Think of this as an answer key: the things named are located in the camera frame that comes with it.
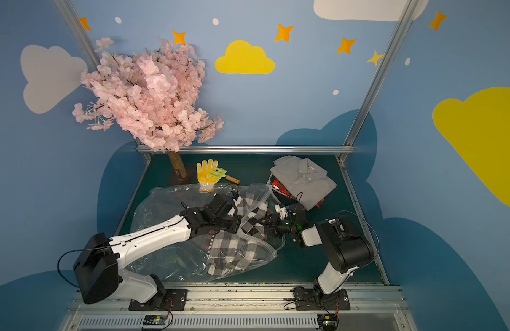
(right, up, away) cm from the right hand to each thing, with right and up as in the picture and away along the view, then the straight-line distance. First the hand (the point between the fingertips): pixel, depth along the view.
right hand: (261, 222), depth 89 cm
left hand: (-8, +3, -7) cm, 11 cm away
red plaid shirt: (+10, +14, +9) cm, 20 cm away
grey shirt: (+22, +18, +9) cm, 30 cm away
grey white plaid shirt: (-11, -10, -6) cm, 16 cm away
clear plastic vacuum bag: (-30, -15, -8) cm, 34 cm away
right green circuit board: (+24, -33, -16) cm, 43 cm away
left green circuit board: (-38, -32, -17) cm, 53 cm away
